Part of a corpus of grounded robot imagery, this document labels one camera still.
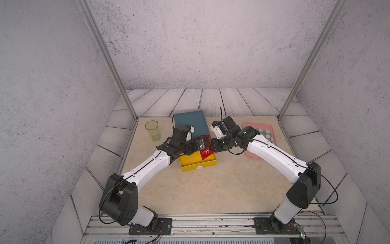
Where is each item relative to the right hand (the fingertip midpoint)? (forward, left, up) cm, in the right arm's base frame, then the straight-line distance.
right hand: (211, 147), depth 78 cm
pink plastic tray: (+37, -41, -26) cm, 61 cm away
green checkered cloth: (+26, -40, -20) cm, 52 cm away
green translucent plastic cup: (+21, +37, -8) cm, 43 cm away
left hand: (+2, +2, -1) cm, 3 cm away
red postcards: (0, +2, -4) cm, 5 cm away
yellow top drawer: (-5, +8, -6) cm, 11 cm away
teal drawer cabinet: (+20, +8, 0) cm, 21 cm away
